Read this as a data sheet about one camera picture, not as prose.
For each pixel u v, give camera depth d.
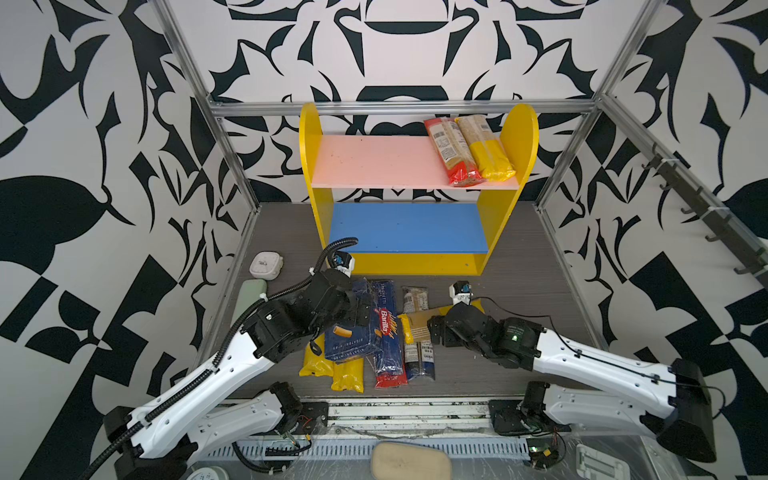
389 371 0.76
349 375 0.79
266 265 0.99
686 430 0.39
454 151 0.72
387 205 1.25
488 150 0.72
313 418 0.74
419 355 0.81
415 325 0.83
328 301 0.49
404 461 0.66
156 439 0.38
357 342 0.76
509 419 0.73
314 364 0.81
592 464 0.67
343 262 0.59
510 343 0.52
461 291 0.69
